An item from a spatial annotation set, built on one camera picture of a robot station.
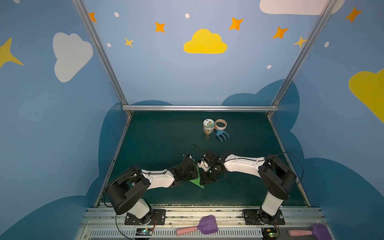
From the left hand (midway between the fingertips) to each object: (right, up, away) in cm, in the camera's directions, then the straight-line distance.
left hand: (199, 173), depth 88 cm
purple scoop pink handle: (+3, -20, -16) cm, 26 cm away
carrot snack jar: (+7, +29, +16) cm, 34 cm away
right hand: (+1, -4, -3) cm, 5 cm away
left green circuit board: (-28, -23, -16) cm, 40 cm away
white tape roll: (+18, +33, +27) cm, 46 cm away
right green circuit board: (+34, -24, -17) cm, 45 cm away
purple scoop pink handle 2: (+57, -22, -18) cm, 63 cm away
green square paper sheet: (-1, -4, -2) cm, 5 cm away
